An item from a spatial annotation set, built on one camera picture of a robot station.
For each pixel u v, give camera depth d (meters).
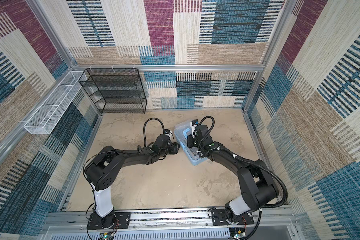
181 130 0.92
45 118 0.71
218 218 0.73
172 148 0.87
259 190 0.44
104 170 0.51
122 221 0.73
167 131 0.87
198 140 0.69
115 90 1.10
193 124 0.80
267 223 0.72
